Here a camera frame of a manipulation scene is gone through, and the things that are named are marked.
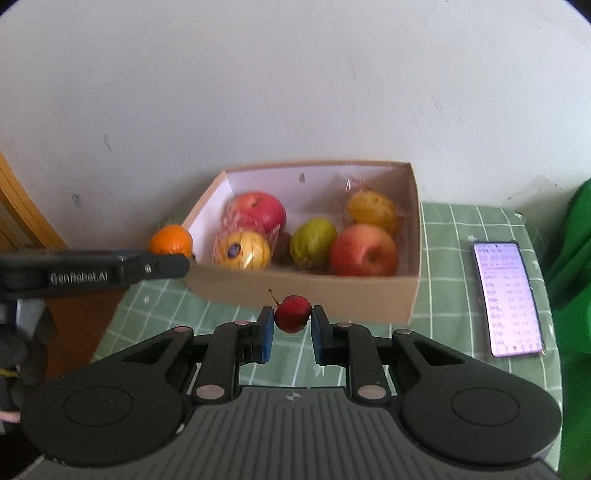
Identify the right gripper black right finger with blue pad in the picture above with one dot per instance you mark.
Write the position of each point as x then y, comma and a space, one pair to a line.
352, 347

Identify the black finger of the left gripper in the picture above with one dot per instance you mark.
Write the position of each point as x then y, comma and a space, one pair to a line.
148, 266

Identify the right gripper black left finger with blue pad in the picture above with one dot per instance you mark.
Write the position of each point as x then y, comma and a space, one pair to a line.
221, 354

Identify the small orange tangerine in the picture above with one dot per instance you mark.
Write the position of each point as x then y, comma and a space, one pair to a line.
171, 239

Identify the yellow fruit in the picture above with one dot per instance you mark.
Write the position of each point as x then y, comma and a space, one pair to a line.
243, 243
366, 205

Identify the red apple front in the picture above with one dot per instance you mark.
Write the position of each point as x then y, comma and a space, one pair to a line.
364, 250

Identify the red apple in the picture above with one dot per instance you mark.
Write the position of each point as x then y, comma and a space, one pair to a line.
364, 250
258, 209

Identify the dark date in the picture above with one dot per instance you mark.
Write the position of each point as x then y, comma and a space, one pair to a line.
281, 254

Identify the green pear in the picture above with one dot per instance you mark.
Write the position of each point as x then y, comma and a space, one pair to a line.
310, 244

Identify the red apple back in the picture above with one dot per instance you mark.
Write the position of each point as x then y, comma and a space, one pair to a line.
258, 209

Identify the yellow wooden furniture leg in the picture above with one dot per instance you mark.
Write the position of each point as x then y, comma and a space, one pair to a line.
25, 213

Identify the brown cardboard box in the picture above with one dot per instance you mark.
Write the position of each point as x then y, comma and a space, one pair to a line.
310, 190

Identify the smartphone with lit screen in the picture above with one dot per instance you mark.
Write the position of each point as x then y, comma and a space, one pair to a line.
513, 322

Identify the green cloth heap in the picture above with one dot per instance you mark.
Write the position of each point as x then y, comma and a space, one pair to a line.
567, 275

